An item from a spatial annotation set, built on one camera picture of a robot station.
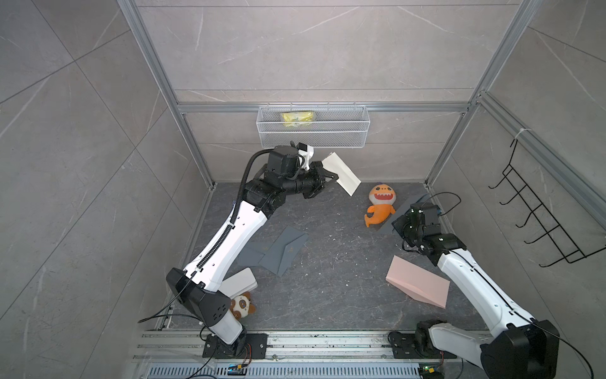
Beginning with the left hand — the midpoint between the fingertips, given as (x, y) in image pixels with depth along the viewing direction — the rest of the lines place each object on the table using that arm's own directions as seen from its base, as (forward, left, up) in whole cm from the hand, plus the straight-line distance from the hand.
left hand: (342, 173), depth 63 cm
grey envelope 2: (-3, +34, -43) cm, 54 cm away
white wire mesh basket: (+43, -1, -13) cm, 45 cm away
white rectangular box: (-15, +36, -40) cm, 55 cm away
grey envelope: (-2, +20, -40) cm, 45 cm away
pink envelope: (-16, -31, -42) cm, 54 cm away
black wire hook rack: (-20, -57, -10) cm, 61 cm away
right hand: (+1, -22, -24) cm, 33 cm away
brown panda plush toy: (-23, +33, -39) cm, 56 cm away
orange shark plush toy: (+21, -24, -35) cm, 48 cm away
